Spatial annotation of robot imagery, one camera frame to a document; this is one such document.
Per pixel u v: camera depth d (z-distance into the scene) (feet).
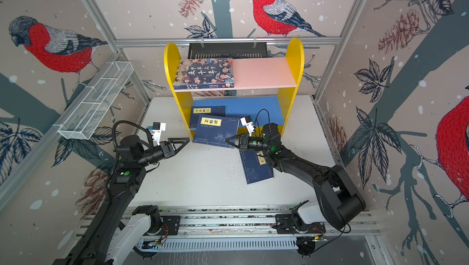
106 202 1.54
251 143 2.29
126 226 1.89
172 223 2.40
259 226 2.45
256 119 2.44
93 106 2.50
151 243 2.31
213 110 3.11
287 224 2.40
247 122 2.43
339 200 1.40
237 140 2.39
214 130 2.48
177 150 2.08
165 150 2.07
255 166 2.95
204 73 2.34
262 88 2.40
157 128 2.20
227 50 3.20
